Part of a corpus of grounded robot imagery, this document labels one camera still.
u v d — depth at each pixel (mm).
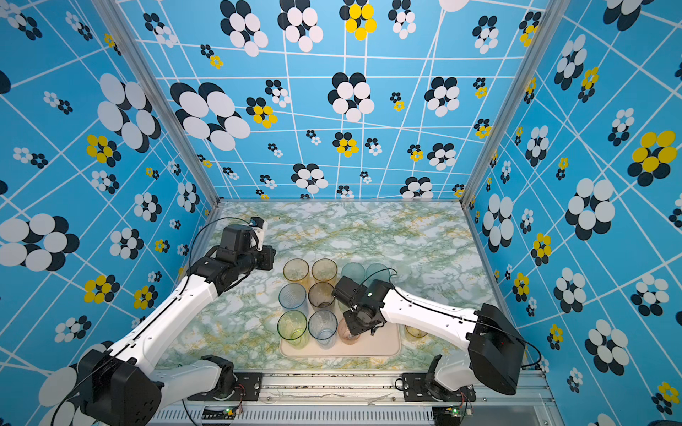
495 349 407
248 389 734
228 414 701
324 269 906
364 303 565
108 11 681
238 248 610
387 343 802
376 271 739
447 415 694
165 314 464
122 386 385
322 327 781
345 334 825
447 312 459
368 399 723
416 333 825
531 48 753
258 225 712
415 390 725
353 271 871
